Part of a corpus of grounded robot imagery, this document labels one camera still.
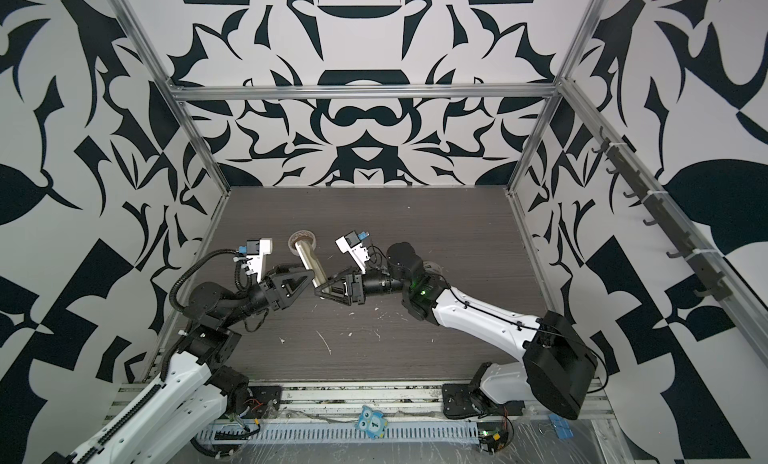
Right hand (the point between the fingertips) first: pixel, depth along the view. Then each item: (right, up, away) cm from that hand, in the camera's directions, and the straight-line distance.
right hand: (322, 294), depth 62 cm
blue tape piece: (+54, -32, +8) cm, 63 cm away
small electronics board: (+38, -36, +9) cm, 53 cm away
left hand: (-1, +5, 0) cm, 6 cm away
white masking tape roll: (-16, +10, +43) cm, 47 cm away
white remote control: (-2, +7, 0) cm, 7 cm away
